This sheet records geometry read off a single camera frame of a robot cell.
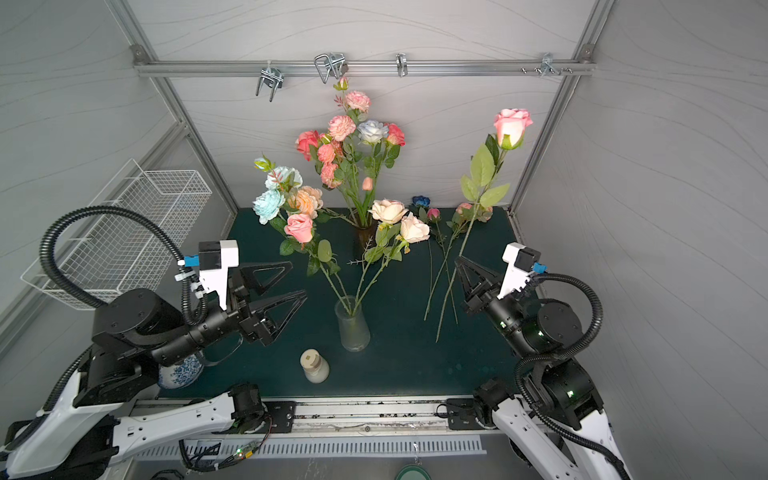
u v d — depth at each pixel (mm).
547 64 764
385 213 632
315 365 721
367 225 935
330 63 764
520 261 453
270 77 801
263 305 387
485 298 465
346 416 749
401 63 800
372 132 754
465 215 1157
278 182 602
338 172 802
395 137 861
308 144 804
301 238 594
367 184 881
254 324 384
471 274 545
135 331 319
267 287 494
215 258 383
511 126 430
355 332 817
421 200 1182
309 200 650
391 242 654
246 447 687
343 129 744
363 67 802
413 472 585
